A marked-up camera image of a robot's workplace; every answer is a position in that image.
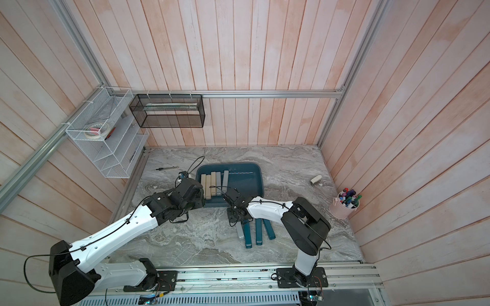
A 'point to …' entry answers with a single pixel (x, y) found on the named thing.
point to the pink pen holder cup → (345, 204)
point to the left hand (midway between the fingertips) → (198, 199)
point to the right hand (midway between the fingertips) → (234, 215)
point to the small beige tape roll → (315, 179)
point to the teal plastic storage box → (246, 178)
